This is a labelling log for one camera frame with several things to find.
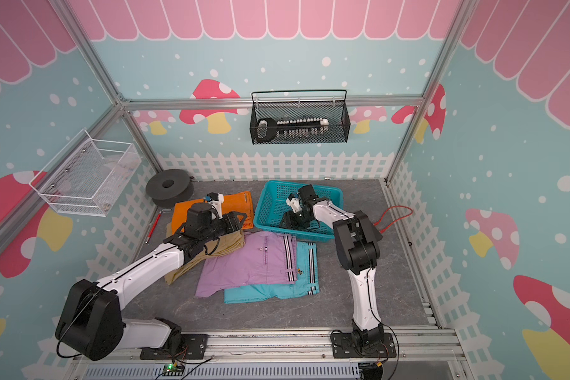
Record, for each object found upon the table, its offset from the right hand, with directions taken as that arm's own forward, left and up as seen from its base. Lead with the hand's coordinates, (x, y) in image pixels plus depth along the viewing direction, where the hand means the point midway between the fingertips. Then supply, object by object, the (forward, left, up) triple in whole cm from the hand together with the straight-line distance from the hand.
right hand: (286, 224), depth 100 cm
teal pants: (-26, -7, 0) cm, 27 cm away
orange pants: (+13, +21, -1) cm, 25 cm away
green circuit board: (-50, +35, -6) cm, 61 cm away
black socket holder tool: (+22, +6, +32) cm, 39 cm away
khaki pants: (-19, +21, +16) cm, 33 cm away
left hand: (-7, +15, +14) cm, 22 cm away
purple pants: (-16, +8, +1) cm, 18 cm away
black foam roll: (+20, +56, +4) cm, 59 cm away
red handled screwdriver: (+2, +59, -3) cm, 59 cm away
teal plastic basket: (+11, +6, -2) cm, 13 cm away
